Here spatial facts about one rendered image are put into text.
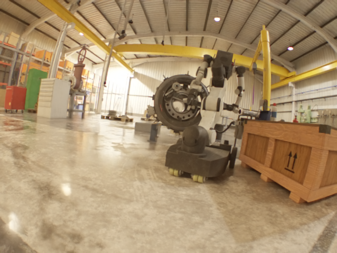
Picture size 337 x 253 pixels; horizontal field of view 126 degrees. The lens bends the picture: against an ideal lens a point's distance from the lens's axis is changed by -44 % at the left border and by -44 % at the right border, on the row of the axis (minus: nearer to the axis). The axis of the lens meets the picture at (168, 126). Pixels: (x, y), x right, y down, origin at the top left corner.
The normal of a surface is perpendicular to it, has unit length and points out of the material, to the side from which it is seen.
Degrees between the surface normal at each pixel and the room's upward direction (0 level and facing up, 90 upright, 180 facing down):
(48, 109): 90
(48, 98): 90
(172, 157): 90
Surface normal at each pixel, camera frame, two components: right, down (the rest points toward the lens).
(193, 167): -0.46, 0.00
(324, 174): 0.01, 0.07
